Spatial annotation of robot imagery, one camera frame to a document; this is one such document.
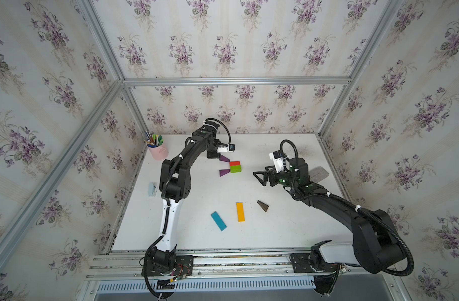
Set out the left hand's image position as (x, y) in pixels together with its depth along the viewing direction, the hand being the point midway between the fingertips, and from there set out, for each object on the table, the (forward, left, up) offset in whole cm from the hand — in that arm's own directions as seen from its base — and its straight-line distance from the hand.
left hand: (216, 149), depth 103 cm
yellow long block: (-33, -13, -8) cm, 36 cm away
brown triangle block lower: (-31, -24, -6) cm, 39 cm away
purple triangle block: (-1, -3, -6) cm, 7 cm away
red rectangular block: (-5, -10, -6) cm, 13 cm away
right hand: (-20, -23, +9) cm, 32 cm away
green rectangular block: (-8, -10, -7) cm, 15 cm away
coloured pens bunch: (+5, +36, +3) cm, 37 cm away
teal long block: (-37, -2, -8) cm, 38 cm away
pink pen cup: (-2, +31, 0) cm, 31 cm away
